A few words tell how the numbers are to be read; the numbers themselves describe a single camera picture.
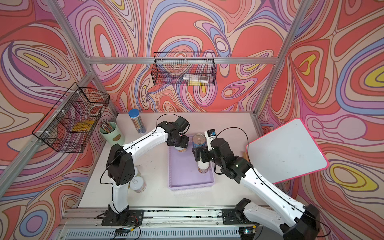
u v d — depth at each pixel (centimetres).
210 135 64
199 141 91
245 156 90
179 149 88
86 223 73
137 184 77
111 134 90
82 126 72
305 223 37
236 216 66
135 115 93
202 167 84
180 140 79
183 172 89
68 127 73
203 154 64
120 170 50
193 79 91
